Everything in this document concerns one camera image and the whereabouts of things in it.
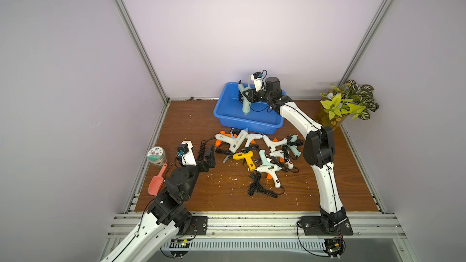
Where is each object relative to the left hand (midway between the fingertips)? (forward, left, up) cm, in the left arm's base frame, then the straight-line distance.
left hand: (205, 146), depth 71 cm
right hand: (+35, -17, +1) cm, 39 cm away
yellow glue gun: (+7, -18, -22) cm, 29 cm away
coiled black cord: (-4, -21, -22) cm, 31 cm away
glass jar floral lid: (+3, +27, -15) cm, 31 cm away
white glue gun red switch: (-1, -29, -20) cm, 35 cm away
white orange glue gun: (+14, -31, -20) cm, 40 cm away
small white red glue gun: (+3, -39, -22) cm, 45 cm away
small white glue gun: (+18, -20, -22) cm, 35 cm away
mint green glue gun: (+28, -17, -4) cm, 33 cm away
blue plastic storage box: (+31, -27, -20) cm, 46 cm away
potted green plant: (+30, -69, -3) cm, 76 cm away
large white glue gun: (+14, -11, -19) cm, 27 cm away
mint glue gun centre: (+3, -26, -21) cm, 34 cm away
